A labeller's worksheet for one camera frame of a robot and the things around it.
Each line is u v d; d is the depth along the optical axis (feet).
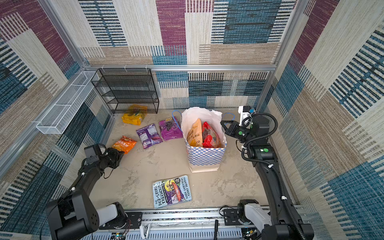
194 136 2.85
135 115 3.66
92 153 2.17
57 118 2.34
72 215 1.45
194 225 2.39
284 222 1.24
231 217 2.42
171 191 2.61
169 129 3.34
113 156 2.53
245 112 2.08
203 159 2.49
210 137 2.66
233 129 1.99
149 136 3.35
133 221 2.40
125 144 2.99
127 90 3.64
